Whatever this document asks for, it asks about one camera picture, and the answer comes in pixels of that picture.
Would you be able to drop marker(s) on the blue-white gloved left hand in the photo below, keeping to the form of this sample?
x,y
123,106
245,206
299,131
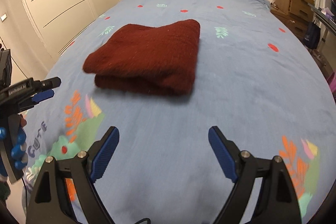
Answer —
x,y
13,145

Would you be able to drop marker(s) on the dark blue hanging bag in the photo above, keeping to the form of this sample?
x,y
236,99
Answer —
x,y
312,36

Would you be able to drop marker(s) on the long grey desk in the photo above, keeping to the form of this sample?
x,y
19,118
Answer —
x,y
327,22

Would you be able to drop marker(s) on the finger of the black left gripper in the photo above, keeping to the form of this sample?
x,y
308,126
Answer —
x,y
47,84

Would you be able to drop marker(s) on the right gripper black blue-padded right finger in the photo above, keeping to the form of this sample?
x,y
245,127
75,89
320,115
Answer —
x,y
277,201

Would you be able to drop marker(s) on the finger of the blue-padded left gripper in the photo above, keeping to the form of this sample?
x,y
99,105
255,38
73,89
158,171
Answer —
x,y
42,96

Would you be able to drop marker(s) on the low wooden nightstand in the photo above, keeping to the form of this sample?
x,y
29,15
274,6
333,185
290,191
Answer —
x,y
295,24

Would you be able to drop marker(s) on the dark red knit sweater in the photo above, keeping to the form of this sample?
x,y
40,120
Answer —
x,y
148,60

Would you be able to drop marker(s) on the blue patterned bed cover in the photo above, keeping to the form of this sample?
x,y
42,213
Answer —
x,y
254,80

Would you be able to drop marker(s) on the wooden drawer chest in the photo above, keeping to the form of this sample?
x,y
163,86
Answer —
x,y
299,8

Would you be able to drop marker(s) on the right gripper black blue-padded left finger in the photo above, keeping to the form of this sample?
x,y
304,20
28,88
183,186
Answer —
x,y
50,202

